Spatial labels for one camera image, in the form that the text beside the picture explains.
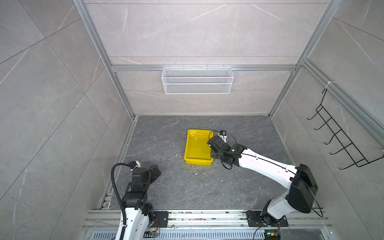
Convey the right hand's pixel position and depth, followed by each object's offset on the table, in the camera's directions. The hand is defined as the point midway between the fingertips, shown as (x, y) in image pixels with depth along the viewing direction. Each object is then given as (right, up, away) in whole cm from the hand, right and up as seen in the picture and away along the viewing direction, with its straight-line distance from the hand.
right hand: (214, 149), depth 84 cm
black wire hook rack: (+55, 0, -25) cm, 61 cm away
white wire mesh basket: (-11, +45, +16) cm, 49 cm away
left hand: (-36, -10, -3) cm, 37 cm away
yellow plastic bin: (-9, -4, +13) cm, 16 cm away
